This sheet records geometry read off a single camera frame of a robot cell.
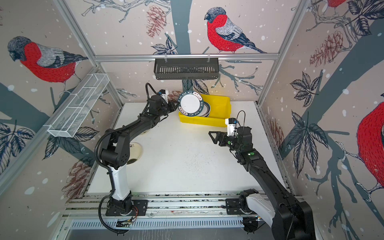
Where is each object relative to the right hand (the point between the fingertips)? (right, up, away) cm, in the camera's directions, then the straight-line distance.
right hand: (214, 131), depth 79 cm
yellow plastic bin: (+8, +9, +32) cm, 34 cm away
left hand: (-19, +19, +13) cm, 30 cm away
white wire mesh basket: (-72, +6, -8) cm, 73 cm away
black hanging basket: (-18, +43, +28) cm, 54 cm away
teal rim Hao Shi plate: (-14, +17, +18) cm, 28 cm away
